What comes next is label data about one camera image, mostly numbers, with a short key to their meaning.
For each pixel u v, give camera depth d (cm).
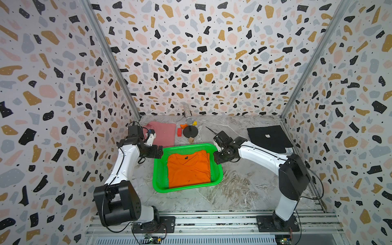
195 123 117
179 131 110
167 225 74
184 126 113
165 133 110
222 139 70
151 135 78
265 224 74
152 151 76
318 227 75
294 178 47
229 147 64
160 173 90
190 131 112
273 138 111
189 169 90
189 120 88
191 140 106
